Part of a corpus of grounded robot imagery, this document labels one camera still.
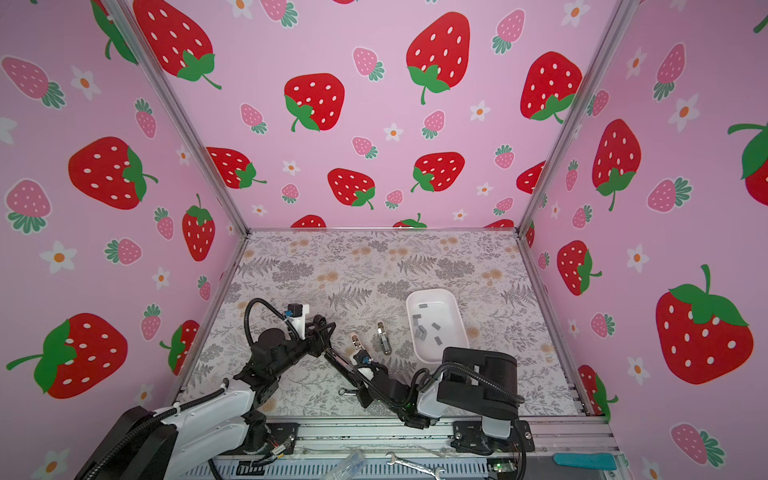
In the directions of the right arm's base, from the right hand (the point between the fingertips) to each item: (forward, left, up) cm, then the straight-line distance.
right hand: (348, 375), depth 82 cm
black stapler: (-1, -3, +5) cm, 6 cm away
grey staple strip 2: (+15, -25, -3) cm, 29 cm away
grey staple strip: (+16, -18, -3) cm, 25 cm away
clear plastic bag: (-20, -5, -1) cm, 21 cm away
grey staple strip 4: (+26, -19, -2) cm, 32 cm away
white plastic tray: (+21, -24, -3) cm, 32 cm away
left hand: (+11, +6, +8) cm, 15 cm away
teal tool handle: (-12, -62, -5) cm, 63 cm away
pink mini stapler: (+9, 0, 0) cm, 9 cm away
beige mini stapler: (+13, -8, -2) cm, 15 cm away
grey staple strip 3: (+19, -24, -2) cm, 31 cm away
